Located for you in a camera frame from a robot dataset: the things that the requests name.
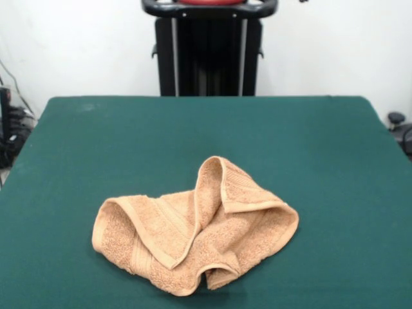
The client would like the tan terry towel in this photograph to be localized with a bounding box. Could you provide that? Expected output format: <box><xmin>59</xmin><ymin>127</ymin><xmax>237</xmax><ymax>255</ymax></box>
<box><xmin>91</xmin><ymin>155</ymin><xmax>300</xmax><ymax>288</ymax></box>

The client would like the dark green table cloth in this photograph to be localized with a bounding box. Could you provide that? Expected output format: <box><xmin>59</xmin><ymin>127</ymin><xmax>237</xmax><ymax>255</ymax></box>
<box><xmin>0</xmin><ymin>95</ymin><xmax>412</xmax><ymax>309</ymax></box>

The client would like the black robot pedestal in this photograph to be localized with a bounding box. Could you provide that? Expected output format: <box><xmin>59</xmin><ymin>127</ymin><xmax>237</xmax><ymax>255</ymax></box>
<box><xmin>140</xmin><ymin>0</ymin><xmax>278</xmax><ymax>97</ymax></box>

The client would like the black equipment with cables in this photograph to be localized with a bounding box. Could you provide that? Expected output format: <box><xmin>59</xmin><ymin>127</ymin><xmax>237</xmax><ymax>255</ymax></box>
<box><xmin>0</xmin><ymin>57</ymin><xmax>39</xmax><ymax>187</ymax></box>

